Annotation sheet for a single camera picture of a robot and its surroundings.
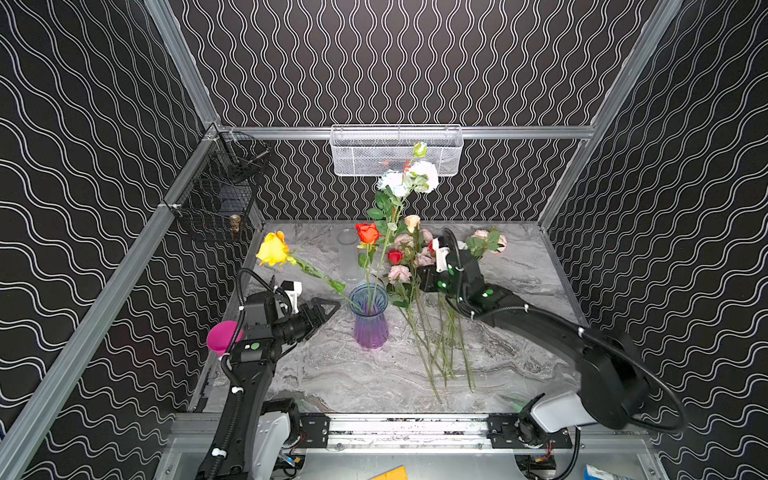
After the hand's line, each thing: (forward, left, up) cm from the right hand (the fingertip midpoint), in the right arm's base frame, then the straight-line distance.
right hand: (419, 269), depth 84 cm
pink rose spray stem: (+6, +5, -12) cm, 14 cm away
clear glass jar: (+9, +22, -12) cm, 27 cm away
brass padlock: (+8, +51, +12) cm, 53 cm away
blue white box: (-44, -39, -19) cm, 62 cm away
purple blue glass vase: (-11, +14, -16) cm, 24 cm away
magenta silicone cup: (-20, +50, 0) cm, 54 cm away
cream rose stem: (+10, +2, +9) cm, 13 cm away
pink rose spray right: (+22, -24, -12) cm, 34 cm away
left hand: (-14, +21, +1) cm, 25 cm away
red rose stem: (0, +13, +15) cm, 20 cm away
